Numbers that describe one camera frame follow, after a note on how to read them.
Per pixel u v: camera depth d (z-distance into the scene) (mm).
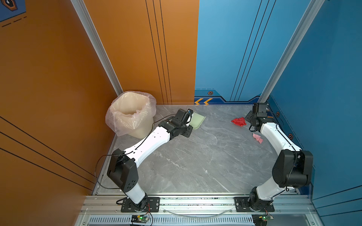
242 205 724
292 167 449
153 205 729
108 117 809
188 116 650
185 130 719
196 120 858
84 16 725
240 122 1054
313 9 707
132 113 802
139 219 707
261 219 704
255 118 670
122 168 431
